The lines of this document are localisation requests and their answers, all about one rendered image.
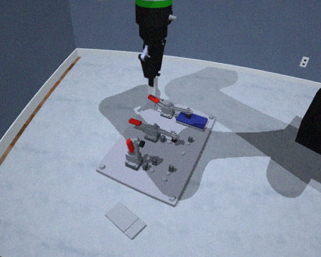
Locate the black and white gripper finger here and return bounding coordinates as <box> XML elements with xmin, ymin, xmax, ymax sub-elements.
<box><xmin>138</xmin><ymin>45</ymin><xmax>158</xmax><ymax>95</ymax></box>
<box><xmin>156</xmin><ymin>39</ymin><xmax>166</xmax><ymax>94</ymax></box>

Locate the blue rectangular plate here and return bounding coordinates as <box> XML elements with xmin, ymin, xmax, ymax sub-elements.
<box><xmin>176</xmin><ymin>112</ymin><xmax>208</xmax><ymax>131</ymax></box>

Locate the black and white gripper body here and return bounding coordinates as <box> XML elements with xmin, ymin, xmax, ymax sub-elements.
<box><xmin>139</xmin><ymin>26</ymin><xmax>168</xmax><ymax>56</ymax></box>

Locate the grey toggle clamp with red handle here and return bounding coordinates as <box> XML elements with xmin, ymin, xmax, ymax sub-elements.
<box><xmin>125</xmin><ymin>137</ymin><xmax>145</xmax><ymax>171</ymax></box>

